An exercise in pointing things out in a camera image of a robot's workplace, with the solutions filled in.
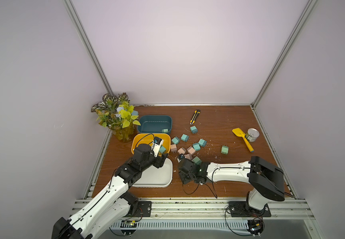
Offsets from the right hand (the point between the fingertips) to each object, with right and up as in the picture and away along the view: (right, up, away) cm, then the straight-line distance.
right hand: (181, 171), depth 84 cm
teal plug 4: (+14, +15, +12) cm, 24 cm away
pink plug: (+7, +11, +8) cm, 15 cm away
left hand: (-9, +13, -6) cm, 17 cm away
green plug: (+10, +5, +4) cm, 12 cm away
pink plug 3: (+5, +7, +5) cm, 10 cm away
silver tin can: (+48, +20, +13) cm, 54 cm away
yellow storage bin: (-28, +17, +15) cm, 36 cm away
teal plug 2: (+3, +18, +14) cm, 23 cm away
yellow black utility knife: (+12, +32, +29) cm, 45 cm away
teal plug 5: (+10, +13, +11) cm, 19 cm away
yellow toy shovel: (+41, +21, +17) cm, 49 cm away
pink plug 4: (-5, +12, +9) cm, 15 cm away
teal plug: (+10, +23, +19) cm, 32 cm away
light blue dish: (-36, +35, +33) cm, 60 cm away
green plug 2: (-11, +22, +19) cm, 31 cm away
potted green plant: (-38, +34, +1) cm, 51 cm away
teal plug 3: (-3, +16, +13) cm, 21 cm away
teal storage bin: (-19, +27, +25) cm, 41 cm away
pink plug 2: (+1, +10, +8) cm, 13 cm away
